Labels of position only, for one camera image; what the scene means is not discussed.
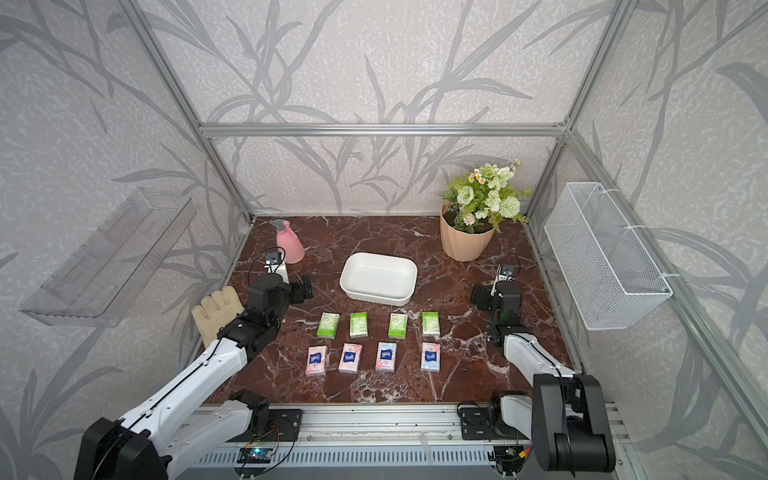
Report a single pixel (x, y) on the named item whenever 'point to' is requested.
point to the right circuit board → (512, 456)
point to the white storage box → (382, 279)
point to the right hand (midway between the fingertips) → (492, 284)
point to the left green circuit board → (254, 455)
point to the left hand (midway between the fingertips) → (294, 272)
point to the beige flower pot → (460, 245)
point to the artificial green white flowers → (485, 194)
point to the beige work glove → (216, 311)
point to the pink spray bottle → (287, 240)
